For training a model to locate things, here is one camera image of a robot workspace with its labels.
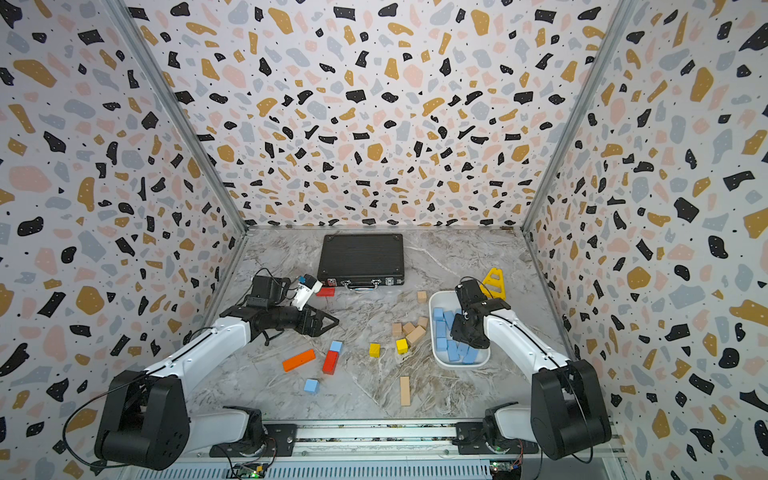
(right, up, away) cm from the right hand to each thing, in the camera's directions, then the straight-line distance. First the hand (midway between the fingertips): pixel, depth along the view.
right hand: (463, 334), depth 88 cm
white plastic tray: (-2, +8, +14) cm, 16 cm away
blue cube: (-6, -3, 0) cm, 7 cm away
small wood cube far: (-11, +9, +12) cm, 19 cm away
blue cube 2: (-3, +3, +8) cm, 9 cm away
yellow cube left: (-26, -5, 0) cm, 26 cm away
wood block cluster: (-14, -1, +3) cm, 15 cm away
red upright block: (-39, -7, -2) cm, 39 cm away
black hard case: (-33, +21, +18) cm, 43 cm away
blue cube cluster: (-37, -4, 0) cm, 38 cm away
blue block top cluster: (-3, -4, 0) cm, 5 cm away
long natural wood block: (-17, -14, -6) cm, 23 cm away
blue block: (-7, +5, +7) cm, 10 cm away
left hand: (-38, +6, -4) cm, 39 cm away
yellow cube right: (-18, -4, 0) cm, 18 cm away
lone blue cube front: (-42, -12, -7) cm, 44 cm away
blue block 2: (+2, -6, 0) cm, 7 cm away
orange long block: (-48, -7, -2) cm, 48 cm away
